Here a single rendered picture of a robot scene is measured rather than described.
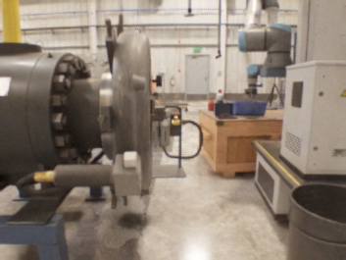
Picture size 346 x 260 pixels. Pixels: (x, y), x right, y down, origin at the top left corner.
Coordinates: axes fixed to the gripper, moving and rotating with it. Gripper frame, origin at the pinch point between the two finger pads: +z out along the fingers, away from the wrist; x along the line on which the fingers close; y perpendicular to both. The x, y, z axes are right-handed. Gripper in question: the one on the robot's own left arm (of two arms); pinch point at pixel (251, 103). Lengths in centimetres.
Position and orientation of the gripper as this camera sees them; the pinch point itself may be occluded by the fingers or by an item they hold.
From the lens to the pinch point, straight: 221.0
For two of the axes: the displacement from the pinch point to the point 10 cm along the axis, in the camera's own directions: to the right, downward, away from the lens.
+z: 0.0, 9.8, 1.8
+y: -10.0, 0.1, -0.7
